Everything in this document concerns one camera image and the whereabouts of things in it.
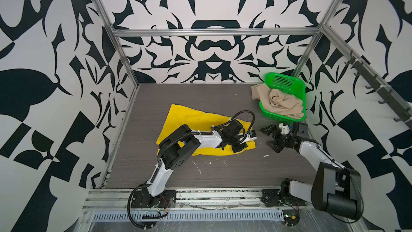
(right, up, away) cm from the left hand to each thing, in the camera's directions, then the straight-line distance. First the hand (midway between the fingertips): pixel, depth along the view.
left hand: (248, 141), depth 89 cm
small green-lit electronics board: (+14, -29, -18) cm, 37 cm away
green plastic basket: (+38, +32, +25) cm, 55 cm away
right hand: (+8, +4, -3) cm, 10 cm away
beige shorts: (+20, +21, +9) cm, 30 cm away
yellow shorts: (-27, +10, +9) cm, 30 cm away
